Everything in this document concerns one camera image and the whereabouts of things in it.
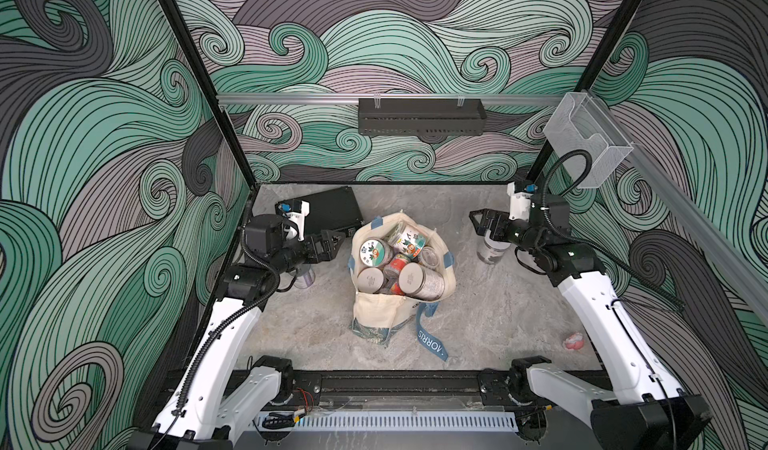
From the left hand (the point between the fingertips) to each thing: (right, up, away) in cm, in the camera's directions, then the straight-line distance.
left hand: (330, 234), depth 71 cm
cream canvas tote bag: (+12, -21, +2) cm, 25 cm away
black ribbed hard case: (-6, +5, +36) cm, 37 cm away
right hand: (+39, +4, +3) cm, 39 cm away
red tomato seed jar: (+16, -10, +12) cm, 22 cm away
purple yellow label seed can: (-10, -14, +17) cm, 24 cm away
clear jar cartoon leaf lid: (+20, -2, +11) cm, 22 cm away
